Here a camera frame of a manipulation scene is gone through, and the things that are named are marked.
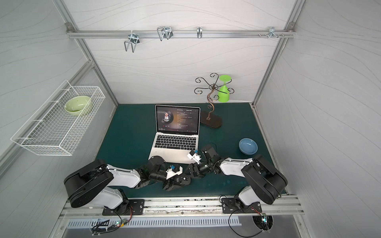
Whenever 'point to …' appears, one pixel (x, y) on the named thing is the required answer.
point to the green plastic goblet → (223, 93)
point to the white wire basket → (60, 125)
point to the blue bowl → (248, 146)
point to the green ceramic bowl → (75, 105)
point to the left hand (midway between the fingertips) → (182, 181)
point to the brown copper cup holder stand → (216, 122)
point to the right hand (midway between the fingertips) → (185, 176)
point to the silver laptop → (177, 131)
